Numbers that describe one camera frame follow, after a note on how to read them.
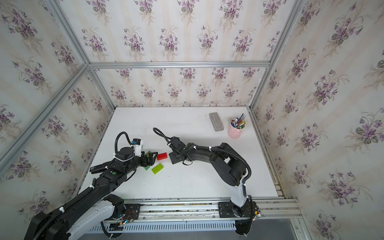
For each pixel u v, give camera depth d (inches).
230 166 19.2
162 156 36.1
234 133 37.8
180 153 27.6
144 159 28.4
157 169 33.9
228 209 28.7
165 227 30.1
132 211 28.6
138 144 28.4
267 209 29.9
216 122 42.3
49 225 15.4
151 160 29.4
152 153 29.4
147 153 29.0
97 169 33.2
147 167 34.6
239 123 38.5
